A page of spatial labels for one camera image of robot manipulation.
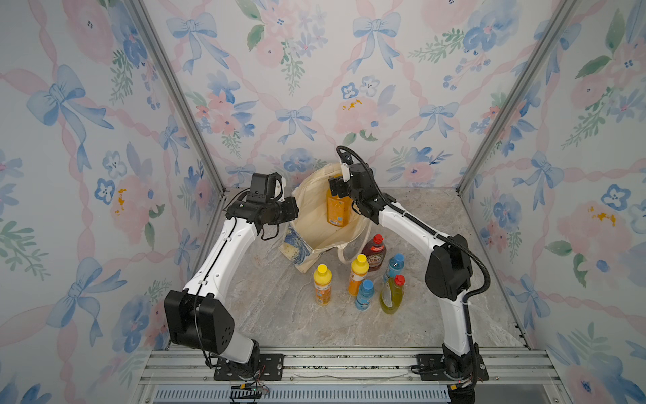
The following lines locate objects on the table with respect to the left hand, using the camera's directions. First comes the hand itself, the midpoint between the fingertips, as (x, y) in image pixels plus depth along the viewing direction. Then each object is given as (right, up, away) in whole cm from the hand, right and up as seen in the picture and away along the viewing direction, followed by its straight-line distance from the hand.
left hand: (300, 207), depth 81 cm
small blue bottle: (+31, -19, +1) cm, 36 cm away
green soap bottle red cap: (+28, -26, -4) cm, 39 cm away
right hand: (+15, +13, +9) cm, 22 cm away
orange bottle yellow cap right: (+18, -19, -7) cm, 27 cm away
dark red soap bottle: (+25, -15, +4) cm, 29 cm away
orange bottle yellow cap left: (+7, -22, -9) cm, 25 cm away
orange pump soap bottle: (+13, 0, +17) cm, 22 cm away
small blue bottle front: (+20, -26, -5) cm, 33 cm away
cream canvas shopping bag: (+1, -10, +23) cm, 25 cm away
